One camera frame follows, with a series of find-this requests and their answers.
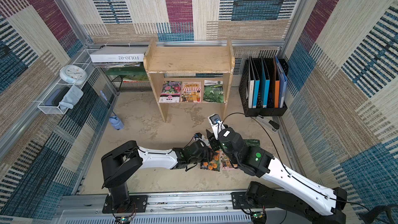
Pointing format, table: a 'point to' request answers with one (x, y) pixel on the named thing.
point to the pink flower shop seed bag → (225, 162)
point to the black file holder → (243, 89)
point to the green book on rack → (136, 73)
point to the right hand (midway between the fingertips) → (212, 127)
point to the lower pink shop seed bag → (191, 92)
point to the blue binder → (282, 78)
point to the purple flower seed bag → (170, 92)
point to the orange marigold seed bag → (213, 164)
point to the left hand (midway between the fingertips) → (212, 153)
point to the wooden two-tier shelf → (189, 74)
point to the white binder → (251, 87)
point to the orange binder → (276, 85)
